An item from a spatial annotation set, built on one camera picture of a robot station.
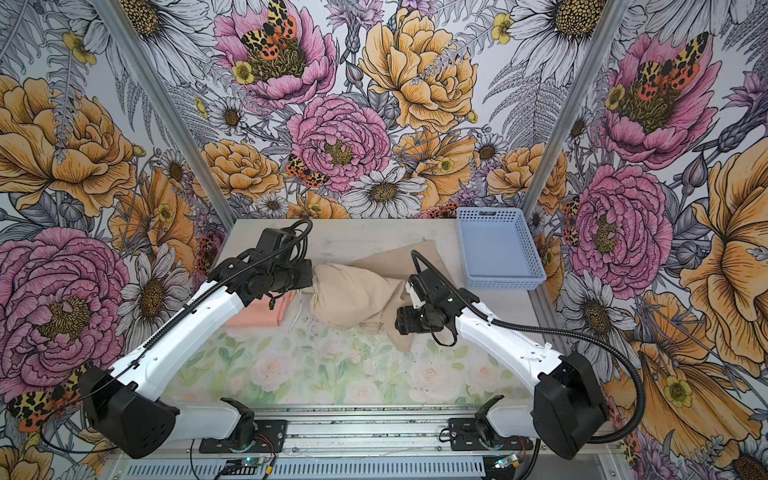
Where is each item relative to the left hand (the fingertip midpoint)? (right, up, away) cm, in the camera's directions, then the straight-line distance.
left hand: (307, 283), depth 79 cm
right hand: (+27, -13, +2) cm, 30 cm away
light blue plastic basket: (+60, +8, +30) cm, 67 cm away
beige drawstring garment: (+15, -3, +5) cm, 16 cm away
